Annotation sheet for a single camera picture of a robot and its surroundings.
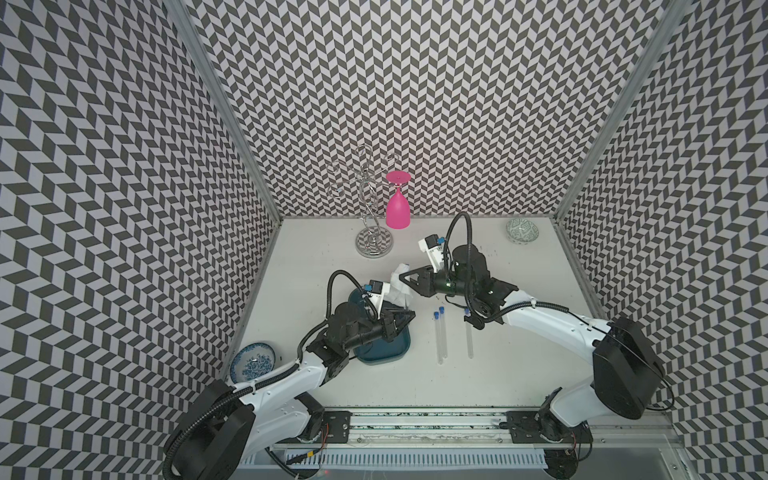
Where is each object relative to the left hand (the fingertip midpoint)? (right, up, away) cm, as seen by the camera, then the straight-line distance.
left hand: (413, 318), depth 76 cm
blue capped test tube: (+10, -8, +13) cm, 18 cm away
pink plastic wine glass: (-4, +31, +15) cm, 34 cm away
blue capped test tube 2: (+8, -10, +11) cm, 17 cm away
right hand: (-2, +10, +1) cm, 10 cm away
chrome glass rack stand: (-13, +20, +35) cm, 43 cm away
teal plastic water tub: (-8, -6, -6) cm, 12 cm away
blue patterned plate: (-44, -13, +5) cm, 46 cm away
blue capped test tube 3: (+18, -8, +13) cm, 23 cm away
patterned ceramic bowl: (+43, +24, +36) cm, 61 cm away
